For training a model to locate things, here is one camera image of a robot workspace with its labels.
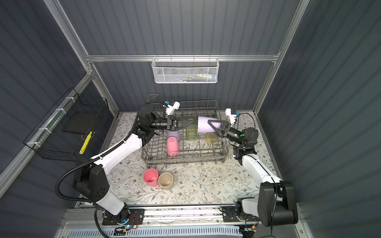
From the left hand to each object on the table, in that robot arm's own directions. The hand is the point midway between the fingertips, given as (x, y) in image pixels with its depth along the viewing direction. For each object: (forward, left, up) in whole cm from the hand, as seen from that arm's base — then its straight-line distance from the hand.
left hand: (191, 127), depth 65 cm
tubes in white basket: (+42, -4, -1) cm, 42 cm away
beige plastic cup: (-12, +15, -33) cm, 38 cm away
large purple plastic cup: (+14, +12, -23) cm, 30 cm away
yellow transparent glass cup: (+21, -14, -39) cm, 46 cm away
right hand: (+2, -9, -2) cm, 9 cm away
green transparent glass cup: (+16, 0, -23) cm, 28 cm away
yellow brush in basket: (-2, +50, -9) cm, 51 cm away
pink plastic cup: (+6, +12, -25) cm, 28 cm away
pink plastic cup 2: (-9, +24, -35) cm, 43 cm away
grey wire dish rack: (+8, +1, -35) cm, 36 cm away
